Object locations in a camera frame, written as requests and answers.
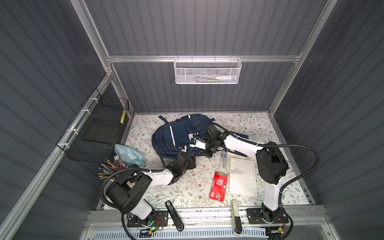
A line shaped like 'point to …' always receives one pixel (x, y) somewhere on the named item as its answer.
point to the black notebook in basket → (102, 130)
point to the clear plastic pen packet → (223, 157)
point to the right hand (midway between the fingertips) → (201, 151)
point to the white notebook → (242, 177)
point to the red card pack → (218, 186)
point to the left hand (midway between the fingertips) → (192, 158)
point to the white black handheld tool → (236, 222)
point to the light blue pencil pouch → (130, 156)
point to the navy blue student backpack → (169, 136)
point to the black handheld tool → (174, 216)
